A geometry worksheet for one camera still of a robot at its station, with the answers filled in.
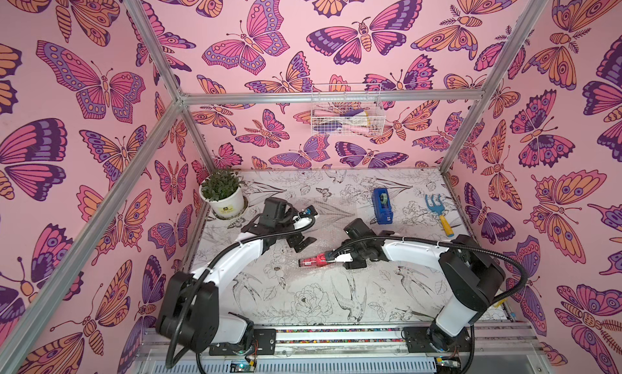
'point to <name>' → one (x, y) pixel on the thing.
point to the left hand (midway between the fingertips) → (309, 224)
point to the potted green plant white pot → (223, 190)
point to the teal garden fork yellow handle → (440, 209)
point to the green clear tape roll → (383, 198)
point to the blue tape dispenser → (382, 206)
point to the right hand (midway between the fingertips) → (345, 250)
